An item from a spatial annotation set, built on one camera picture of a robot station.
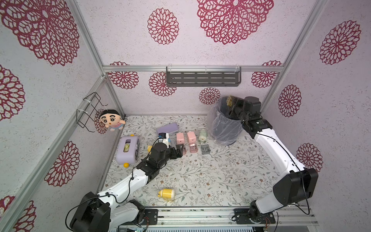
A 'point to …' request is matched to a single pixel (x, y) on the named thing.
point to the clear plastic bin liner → (225, 129)
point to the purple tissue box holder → (128, 150)
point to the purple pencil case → (168, 128)
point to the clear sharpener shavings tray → (205, 149)
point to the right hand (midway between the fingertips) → (229, 94)
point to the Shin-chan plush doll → (112, 119)
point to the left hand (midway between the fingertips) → (177, 146)
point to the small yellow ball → (126, 165)
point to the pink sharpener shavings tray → (193, 148)
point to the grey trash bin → (222, 128)
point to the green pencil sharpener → (202, 136)
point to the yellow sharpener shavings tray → (229, 101)
